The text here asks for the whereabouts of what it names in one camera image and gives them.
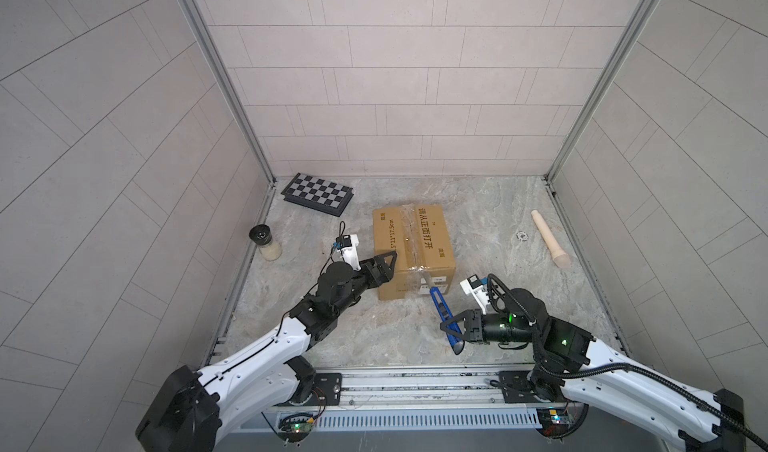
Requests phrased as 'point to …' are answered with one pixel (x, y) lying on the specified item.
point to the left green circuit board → (294, 429)
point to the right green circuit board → (554, 421)
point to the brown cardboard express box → (420, 236)
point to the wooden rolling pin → (560, 257)
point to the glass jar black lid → (261, 235)
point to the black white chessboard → (319, 194)
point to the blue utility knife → (457, 344)
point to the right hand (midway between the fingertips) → (445, 339)
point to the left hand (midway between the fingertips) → (396, 258)
